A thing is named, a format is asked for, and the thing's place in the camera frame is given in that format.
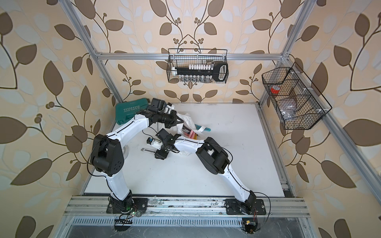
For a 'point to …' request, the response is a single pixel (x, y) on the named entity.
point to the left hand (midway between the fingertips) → (182, 118)
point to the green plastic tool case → (125, 111)
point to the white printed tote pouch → (188, 122)
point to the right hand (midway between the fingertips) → (159, 152)
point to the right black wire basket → (297, 101)
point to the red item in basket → (275, 89)
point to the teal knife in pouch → (198, 127)
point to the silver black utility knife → (148, 149)
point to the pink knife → (191, 134)
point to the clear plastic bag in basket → (287, 107)
